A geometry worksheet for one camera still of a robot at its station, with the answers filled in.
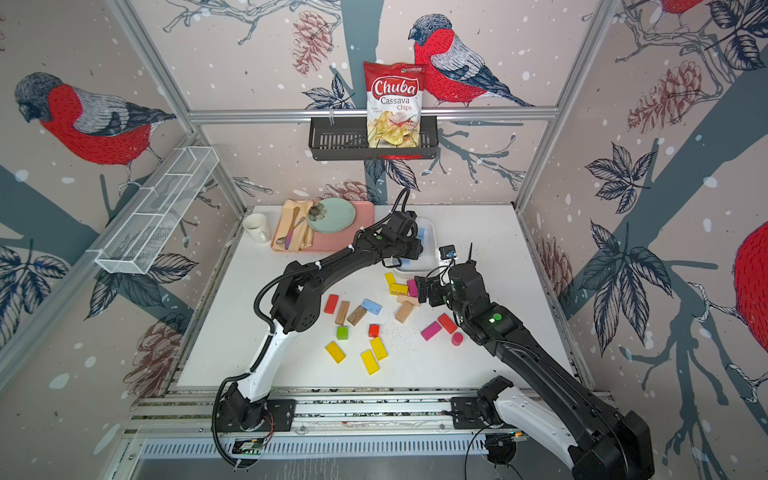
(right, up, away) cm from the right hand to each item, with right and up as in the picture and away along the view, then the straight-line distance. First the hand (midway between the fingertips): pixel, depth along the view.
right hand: (431, 272), depth 79 cm
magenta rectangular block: (+1, -19, +9) cm, 21 cm away
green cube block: (-25, -19, +9) cm, 33 cm away
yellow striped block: (-8, -8, +18) cm, 22 cm away
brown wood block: (-22, -15, +11) cm, 29 cm away
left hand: (+1, +7, +17) cm, 18 cm away
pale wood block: (-4, -11, +16) cm, 20 cm away
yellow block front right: (-14, -23, +6) cm, 28 cm away
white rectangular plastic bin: (+2, -1, +24) cm, 24 cm away
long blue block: (-17, -13, +14) cm, 26 cm away
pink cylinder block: (+9, -20, +6) cm, 23 cm away
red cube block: (-16, -18, +8) cm, 25 cm away
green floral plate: (-35, +18, +40) cm, 56 cm away
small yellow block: (-11, -5, +22) cm, 25 cm away
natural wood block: (-7, -14, +12) cm, 20 cm away
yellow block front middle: (-17, -26, +4) cm, 31 cm away
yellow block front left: (-27, -24, +5) cm, 36 cm away
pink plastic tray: (-31, +7, +35) cm, 48 cm away
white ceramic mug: (-61, +13, +28) cm, 68 cm away
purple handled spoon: (-50, +12, +35) cm, 63 cm away
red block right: (+7, -17, +10) cm, 21 cm away
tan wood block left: (-26, -14, +12) cm, 32 cm away
